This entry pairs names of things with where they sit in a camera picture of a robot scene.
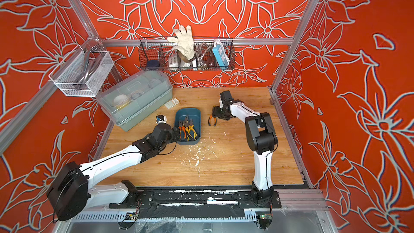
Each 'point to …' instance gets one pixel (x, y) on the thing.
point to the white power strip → (173, 62)
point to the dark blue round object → (152, 64)
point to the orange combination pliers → (183, 127)
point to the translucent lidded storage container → (128, 101)
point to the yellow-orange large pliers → (191, 126)
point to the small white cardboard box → (172, 103)
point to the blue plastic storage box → (195, 114)
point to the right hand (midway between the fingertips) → (212, 114)
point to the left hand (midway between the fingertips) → (176, 129)
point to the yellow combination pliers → (186, 125)
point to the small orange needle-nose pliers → (209, 123)
